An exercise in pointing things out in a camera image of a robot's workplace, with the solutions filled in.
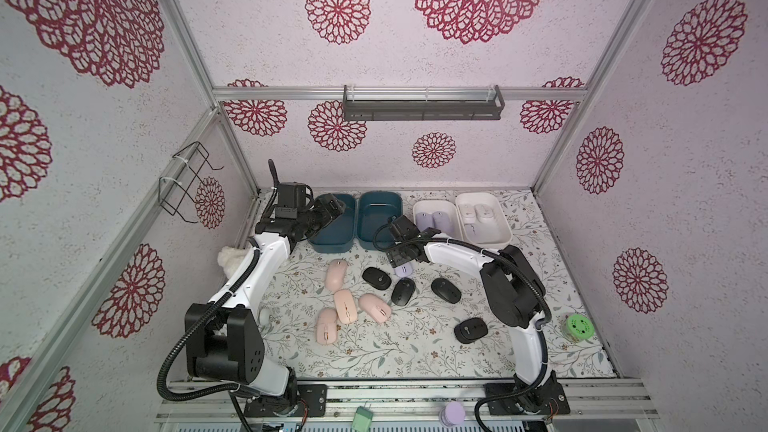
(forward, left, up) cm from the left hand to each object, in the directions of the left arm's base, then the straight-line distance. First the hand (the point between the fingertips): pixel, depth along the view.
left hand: (337, 213), depth 85 cm
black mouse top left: (-10, -11, -20) cm, 25 cm away
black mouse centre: (-14, -19, -21) cm, 32 cm away
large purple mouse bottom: (+13, -35, -22) cm, 43 cm away
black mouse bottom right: (-27, -37, -19) cm, 50 cm away
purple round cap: (-47, -28, -12) cm, 56 cm away
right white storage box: (+9, -54, -23) cm, 59 cm away
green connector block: (-48, -8, -18) cm, 52 cm away
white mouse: (+16, -44, -20) cm, 51 cm away
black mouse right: (-14, -32, -20) cm, 41 cm away
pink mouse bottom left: (-26, +3, -19) cm, 32 cm away
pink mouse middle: (-20, -2, -19) cm, 28 cm away
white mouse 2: (+16, -50, -20) cm, 56 cm away
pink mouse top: (-9, +2, -19) cm, 21 cm away
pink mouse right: (-22, -12, -18) cm, 30 cm away
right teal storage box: (+20, -10, -22) cm, 31 cm away
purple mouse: (-8, -20, -19) cm, 29 cm away
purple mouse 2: (+13, -28, -20) cm, 37 cm away
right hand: (-1, -18, -17) cm, 25 cm away
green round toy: (-27, -66, -17) cm, 74 cm away
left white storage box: (+17, -37, -18) cm, 45 cm away
